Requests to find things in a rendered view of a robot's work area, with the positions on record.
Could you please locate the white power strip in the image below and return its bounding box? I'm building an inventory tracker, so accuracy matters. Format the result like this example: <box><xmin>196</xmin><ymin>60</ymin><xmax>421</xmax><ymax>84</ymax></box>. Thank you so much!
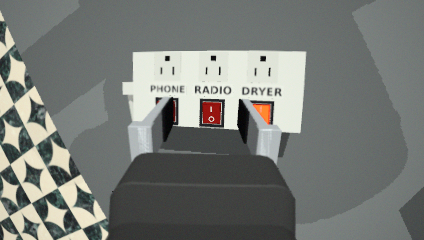
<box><xmin>123</xmin><ymin>51</ymin><xmax>306</xmax><ymax>133</ymax></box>

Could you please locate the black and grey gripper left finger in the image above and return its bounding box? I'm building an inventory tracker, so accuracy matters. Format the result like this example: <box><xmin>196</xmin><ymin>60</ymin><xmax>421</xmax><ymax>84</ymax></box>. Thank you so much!
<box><xmin>128</xmin><ymin>97</ymin><xmax>174</xmax><ymax>162</ymax></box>

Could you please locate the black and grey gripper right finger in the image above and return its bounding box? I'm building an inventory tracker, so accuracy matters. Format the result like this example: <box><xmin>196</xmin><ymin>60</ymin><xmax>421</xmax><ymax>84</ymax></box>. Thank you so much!
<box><xmin>237</xmin><ymin>99</ymin><xmax>282</xmax><ymax>165</ymax></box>

